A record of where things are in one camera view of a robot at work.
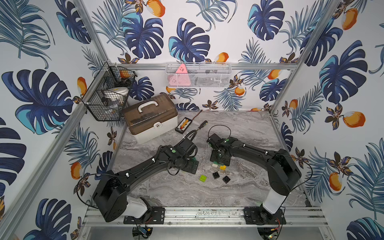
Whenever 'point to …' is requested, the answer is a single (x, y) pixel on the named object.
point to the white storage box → (151, 118)
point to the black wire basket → (111, 75)
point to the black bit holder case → (183, 125)
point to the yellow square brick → (223, 167)
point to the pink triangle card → (180, 78)
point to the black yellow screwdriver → (205, 122)
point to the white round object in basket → (116, 93)
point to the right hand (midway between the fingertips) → (216, 160)
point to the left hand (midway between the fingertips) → (189, 164)
